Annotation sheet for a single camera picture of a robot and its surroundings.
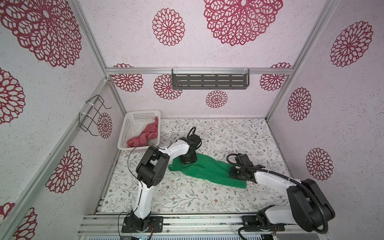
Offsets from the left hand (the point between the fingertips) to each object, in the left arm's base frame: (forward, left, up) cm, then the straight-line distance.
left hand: (190, 164), depth 97 cm
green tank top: (-5, -11, +2) cm, 12 cm away
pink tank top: (+19, +27, +8) cm, 35 cm away
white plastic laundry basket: (+29, +38, +2) cm, 48 cm away
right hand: (-6, -25, +2) cm, 26 cm away
